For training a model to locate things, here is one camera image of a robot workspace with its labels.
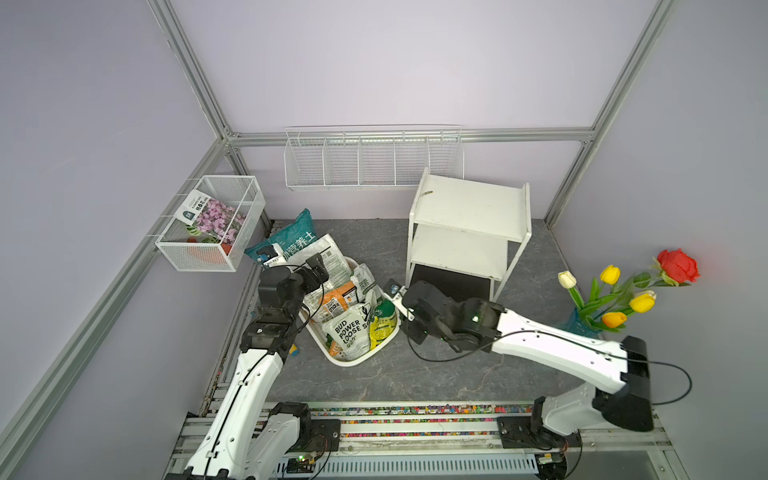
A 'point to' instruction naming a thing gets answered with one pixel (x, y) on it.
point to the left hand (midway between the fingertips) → (308, 263)
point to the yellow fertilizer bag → (383, 322)
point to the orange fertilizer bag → (340, 299)
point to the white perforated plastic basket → (314, 327)
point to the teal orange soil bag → (294, 236)
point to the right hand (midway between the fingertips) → (406, 307)
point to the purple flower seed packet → (211, 217)
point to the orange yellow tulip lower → (614, 319)
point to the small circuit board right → (551, 466)
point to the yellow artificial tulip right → (642, 303)
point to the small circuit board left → (300, 465)
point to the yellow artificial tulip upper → (610, 274)
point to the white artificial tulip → (568, 281)
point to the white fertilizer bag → (333, 262)
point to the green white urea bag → (366, 286)
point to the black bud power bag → (349, 331)
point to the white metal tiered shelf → (470, 227)
